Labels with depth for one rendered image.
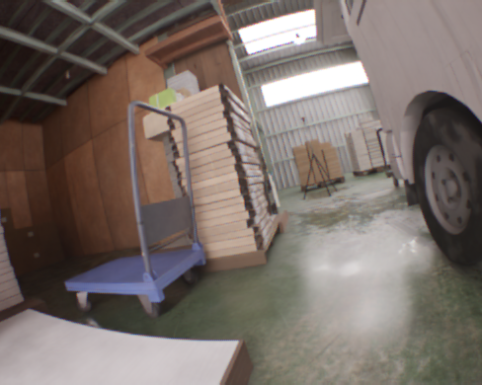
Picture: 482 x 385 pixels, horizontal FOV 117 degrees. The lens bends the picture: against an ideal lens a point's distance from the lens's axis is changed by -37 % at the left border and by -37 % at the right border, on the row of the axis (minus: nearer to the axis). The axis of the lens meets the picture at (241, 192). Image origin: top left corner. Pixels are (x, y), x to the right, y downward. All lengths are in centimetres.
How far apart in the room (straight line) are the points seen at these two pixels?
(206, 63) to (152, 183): 167
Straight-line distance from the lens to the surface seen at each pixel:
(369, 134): 637
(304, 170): 581
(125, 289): 103
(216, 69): 300
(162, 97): 206
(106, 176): 373
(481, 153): 72
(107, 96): 397
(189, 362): 57
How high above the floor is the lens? 44
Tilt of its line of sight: 1 degrees down
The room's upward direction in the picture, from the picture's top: 14 degrees counter-clockwise
